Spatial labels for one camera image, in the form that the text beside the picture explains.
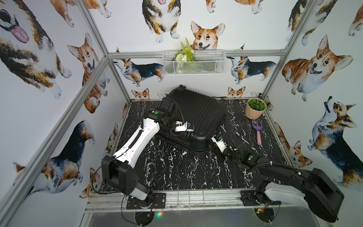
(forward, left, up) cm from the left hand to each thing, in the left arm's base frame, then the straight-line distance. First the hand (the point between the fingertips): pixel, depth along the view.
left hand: (182, 126), depth 79 cm
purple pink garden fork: (+12, -55, -20) cm, 59 cm away
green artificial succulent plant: (+24, -54, -10) cm, 60 cm away
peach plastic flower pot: (+19, -50, -14) cm, 55 cm away
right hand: (-9, -16, -10) cm, 21 cm away
